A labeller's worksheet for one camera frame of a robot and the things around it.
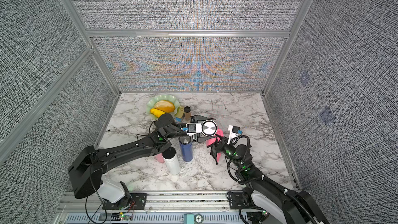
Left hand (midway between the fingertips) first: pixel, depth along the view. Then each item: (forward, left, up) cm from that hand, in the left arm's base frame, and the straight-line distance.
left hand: (218, 126), depth 60 cm
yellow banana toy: (+30, +34, -29) cm, 54 cm away
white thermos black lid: (-8, +19, -15) cm, 25 cm away
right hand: (+6, +1, -15) cm, 16 cm away
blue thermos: (0, +14, -19) cm, 23 cm away
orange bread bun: (+35, +28, -28) cm, 53 cm away
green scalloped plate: (+38, +39, -31) cm, 63 cm away
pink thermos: (0, +28, -30) cm, 42 cm away
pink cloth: (+1, +1, -15) cm, 15 cm away
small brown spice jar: (+26, +13, -28) cm, 40 cm away
